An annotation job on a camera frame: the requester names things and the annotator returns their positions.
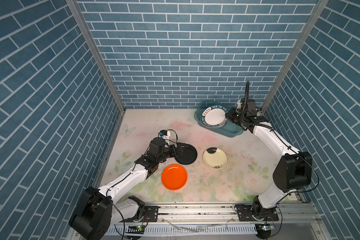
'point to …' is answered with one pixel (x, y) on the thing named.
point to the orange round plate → (174, 177)
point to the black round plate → (189, 156)
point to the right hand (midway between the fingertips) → (224, 111)
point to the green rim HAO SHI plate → (214, 117)
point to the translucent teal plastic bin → (230, 129)
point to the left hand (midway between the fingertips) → (181, 146)
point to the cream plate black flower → (215, 158)
